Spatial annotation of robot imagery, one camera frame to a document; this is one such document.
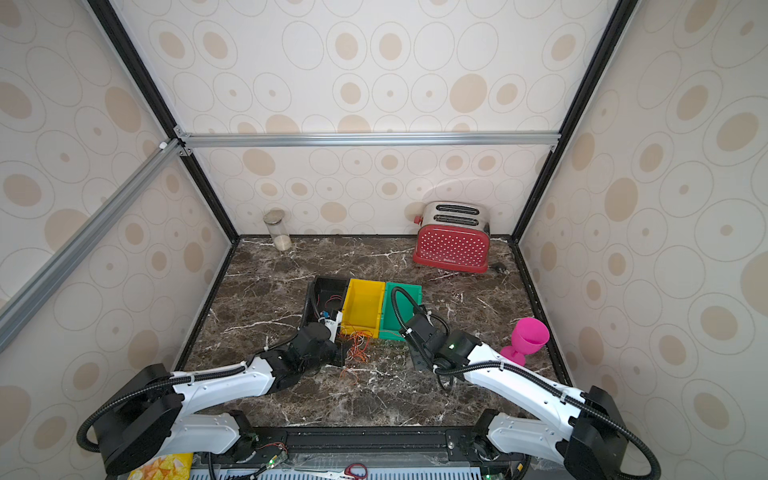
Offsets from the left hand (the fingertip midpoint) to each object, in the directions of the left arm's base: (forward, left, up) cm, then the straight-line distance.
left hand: (361, 344), depth 83 cm
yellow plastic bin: (+16, +1, -7) cm, 18 cm away
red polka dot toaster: (+34, -29, +9) cm, 46 cm away
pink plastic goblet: (-1, -44, +8) cm, 45 cm away
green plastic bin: (+8, -8, -4) cm, 12 cm away
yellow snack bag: (-28, +41, -4) cm, 50 cm away
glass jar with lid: (+43, +33, +6) cm, 54 cm away
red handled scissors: (-29, +1, -6) cm, 29 cm away
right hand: (-1, -20, +2) cm, 20 cm away
